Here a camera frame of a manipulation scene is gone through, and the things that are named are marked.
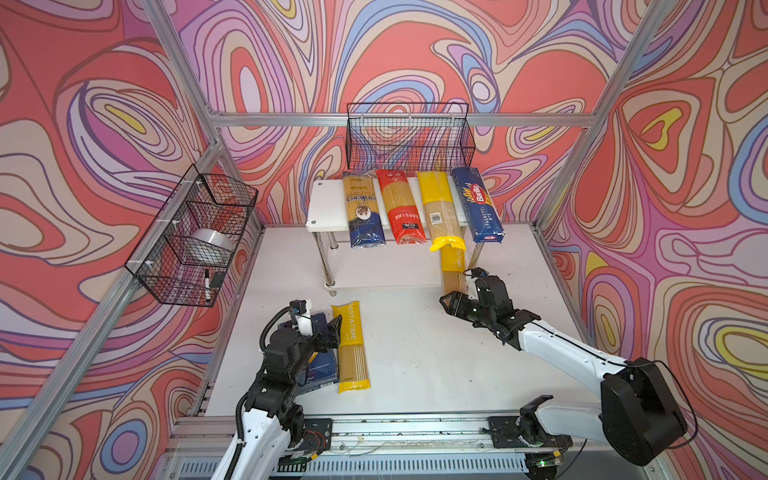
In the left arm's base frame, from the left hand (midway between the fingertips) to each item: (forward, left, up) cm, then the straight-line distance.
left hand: (328, 315), depth 80 cm
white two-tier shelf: (+21, -22, -5) cm, 31 cm away
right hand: (+5, -35, -5) cm, 35 cm away
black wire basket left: (+8, +33, +16) cm, 38 cm away
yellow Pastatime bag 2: (+21, -38, -4) cm, 43 cm away
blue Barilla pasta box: (-12, +1, -8) cm, 14 cm away
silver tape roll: (+12, +27, +18) cm, 34 cm away
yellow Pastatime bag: (-10, -6, -12) cm, 17 cm away
